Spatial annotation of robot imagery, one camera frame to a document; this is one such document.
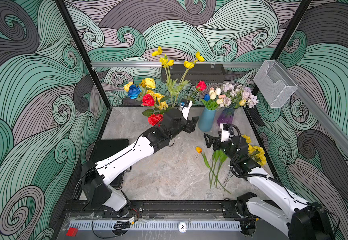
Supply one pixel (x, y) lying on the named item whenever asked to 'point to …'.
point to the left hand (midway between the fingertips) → (192, 110)
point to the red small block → (72, 231)
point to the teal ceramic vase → (206, 120)
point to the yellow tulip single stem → (215, 157)
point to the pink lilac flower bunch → (234, 95)
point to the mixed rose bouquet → (156, 104)
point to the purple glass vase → (226, 116)
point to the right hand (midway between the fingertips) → (210, 134)
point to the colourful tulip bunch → (214, 98)
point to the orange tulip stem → (199, 150)
